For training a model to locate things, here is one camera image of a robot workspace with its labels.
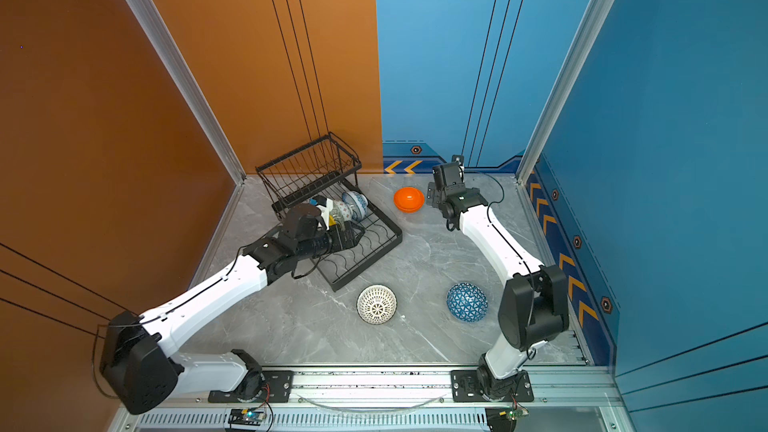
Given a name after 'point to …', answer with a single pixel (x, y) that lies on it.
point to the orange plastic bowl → (408, 199)
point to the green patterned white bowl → (342, 213)
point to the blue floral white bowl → (357, 203)
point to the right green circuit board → (514, 413)
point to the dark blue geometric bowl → (467, 302)
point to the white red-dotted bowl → (376, 305)
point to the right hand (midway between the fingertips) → (448, 192)
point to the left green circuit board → (246, 417)
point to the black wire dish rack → (325, 171)
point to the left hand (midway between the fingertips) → (355, 231)
